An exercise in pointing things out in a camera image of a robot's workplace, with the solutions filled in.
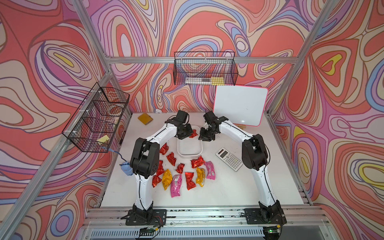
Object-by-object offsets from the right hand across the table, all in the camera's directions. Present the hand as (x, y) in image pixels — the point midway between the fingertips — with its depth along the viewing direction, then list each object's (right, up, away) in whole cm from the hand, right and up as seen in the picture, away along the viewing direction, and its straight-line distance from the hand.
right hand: (201, 141), depth 98 cm
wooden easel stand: (+30, +10, +7) cm, 32 cm away
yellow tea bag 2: (-20, -19, -14) cm, 32 cm away
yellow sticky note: (-49, +4, -26) cm, 56 cm away
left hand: (-5, +6, -1) cm, 8 cm away
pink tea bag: (-15, -22, -17) cm, 32 cm away
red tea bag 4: (-19, -10, -6) cm, 22 cm away
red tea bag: (-7, -21, -16) cm, 27 cm away
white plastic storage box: (-7, -4, -2) cm, 8 cm away
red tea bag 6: (-24, -5, -2) cm, 25 cm away
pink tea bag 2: (+5, -16, -13) cm, 21 cm away
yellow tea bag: (-1, -18, -16) cm, 24 cm away
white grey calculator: (+18, -10, -5) cm, 21 cm away
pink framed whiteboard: (+28, +25, +3) cm, 38 cm away
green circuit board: (-28, -41, -27) cm, 56 cm away
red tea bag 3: (-25, -15, -9) cm, 31 cm away
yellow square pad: (-43, +16, +18) cm, 50 cm away
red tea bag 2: (-3, -12, -9) cm, 15 cm away
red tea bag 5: (-13, -14, -11) cm, 22 cm away
